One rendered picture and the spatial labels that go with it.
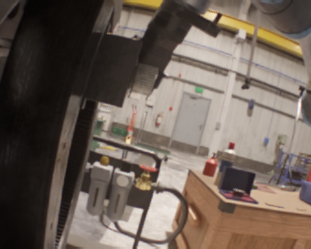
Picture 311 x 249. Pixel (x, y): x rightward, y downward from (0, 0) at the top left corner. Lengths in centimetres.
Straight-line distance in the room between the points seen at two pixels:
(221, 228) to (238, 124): 1031
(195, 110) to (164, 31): 1056
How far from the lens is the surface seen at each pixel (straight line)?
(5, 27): 41
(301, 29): 55
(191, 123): 1101
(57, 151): 32
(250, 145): 1156
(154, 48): 51
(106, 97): 37
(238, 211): 113
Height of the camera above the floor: 68
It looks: level
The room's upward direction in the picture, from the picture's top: 15 degrees clockwise
